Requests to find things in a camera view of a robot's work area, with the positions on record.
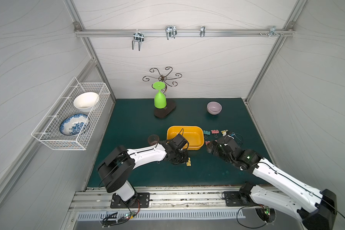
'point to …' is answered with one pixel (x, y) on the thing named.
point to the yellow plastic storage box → (194, 135)
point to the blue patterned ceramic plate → (73, 124)
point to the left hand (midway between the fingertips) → (190, 162)
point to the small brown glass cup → (153, 139)
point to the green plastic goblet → (160, 98)
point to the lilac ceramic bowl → (214, 108)
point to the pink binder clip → (215, 132)
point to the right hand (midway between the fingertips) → (213, 146)
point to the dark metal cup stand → (155, 76)
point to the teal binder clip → (206, 132)
